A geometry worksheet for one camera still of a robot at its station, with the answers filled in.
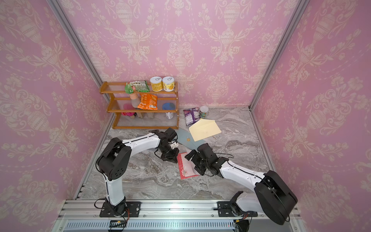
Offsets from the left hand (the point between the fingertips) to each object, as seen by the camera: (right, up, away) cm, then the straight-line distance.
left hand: (178, 162), depth 88 cm
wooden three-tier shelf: (-29, +26, +25) cm, 46 cm away
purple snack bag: (+9, +29, +24) cm, 39 cm away
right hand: (+6, +2, -5) cm, 8 cm away
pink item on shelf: (-37, +36, +15) cm, 53 cm away
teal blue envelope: (+4, +13, +14) cm, 20 cm away
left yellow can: (-13, +47, -1) cm, 49 cm away
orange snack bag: (-21, +38, +11) cm, 45 cm away
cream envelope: (+18, +19, +20) cm, 33 cm away
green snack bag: (-28, +46, -1) cm, 54 cm away
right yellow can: (-6, +48, -1) cm, 48 cm away
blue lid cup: (-8, +36, +18) cm, 41 cm away
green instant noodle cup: (+18, +32, +23) cm, 44 cm away
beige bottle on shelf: (-30, +39, +8) cm, 50 cm away
